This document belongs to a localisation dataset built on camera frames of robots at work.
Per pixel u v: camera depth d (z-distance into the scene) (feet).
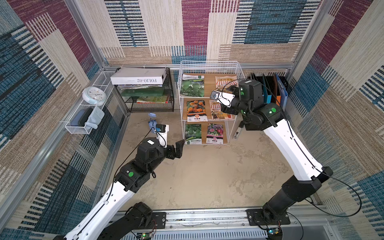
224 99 1.86
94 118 2.23
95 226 1.29
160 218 2.45
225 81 2.49
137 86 2.61
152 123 3.28
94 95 2.45
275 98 2.92
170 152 1.95
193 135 3.38
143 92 3.14
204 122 3.63
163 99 3.34
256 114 1.52
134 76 2.62
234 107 1.93
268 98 2.93
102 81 2.89
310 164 1.36
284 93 2.91
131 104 3.77
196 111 2.84
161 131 1.86
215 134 3.45
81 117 2.13
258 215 2.44
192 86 2.43
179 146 1.96
